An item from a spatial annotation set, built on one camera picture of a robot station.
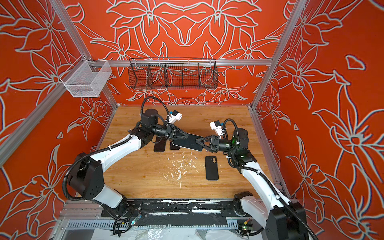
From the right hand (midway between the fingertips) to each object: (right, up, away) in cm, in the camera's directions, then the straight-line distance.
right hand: (196, 146), depth 66 cm
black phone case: (+10, -17, +21) cm, 28 cm away
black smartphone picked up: (-22, -6, +31) cm, 39 cm away
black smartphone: (-3, +2, +1) cm, 4 cm away
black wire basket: (-15, +43, +34) cm, 57 cm away
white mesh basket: (-69, +38, +26) cm, 83 cm away
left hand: (-5, +4, +2) cm, 7 cm away
